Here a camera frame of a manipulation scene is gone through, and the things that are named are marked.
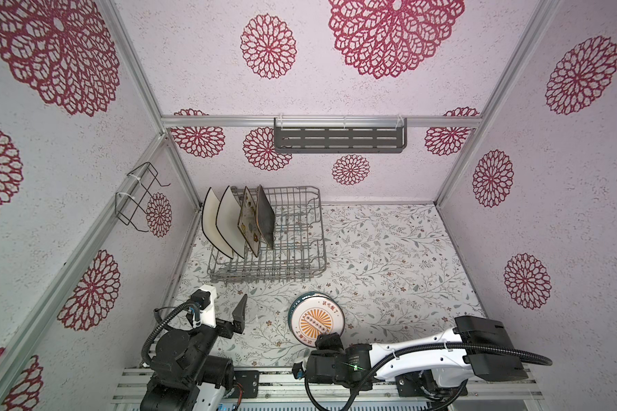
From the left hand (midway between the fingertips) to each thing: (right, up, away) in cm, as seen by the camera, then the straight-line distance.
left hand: (229, 297), depth 66 cm
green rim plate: (+23, -8, +22) cm, 33 cm away
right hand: (+24, -15, +10) cm, 30 cm away
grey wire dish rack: (+16, +10, +39) cm, 43 cm away
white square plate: (-9, +20, +26) cm, 34 cm away
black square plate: (+2, +23, +45) cm, 50 cm away
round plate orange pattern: (+22, -11, +19) cm, 32 cm away
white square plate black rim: (-14, +19, +23) cm, 33 cm away
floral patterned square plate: (-2, +20, +28) cm, 34 cm away
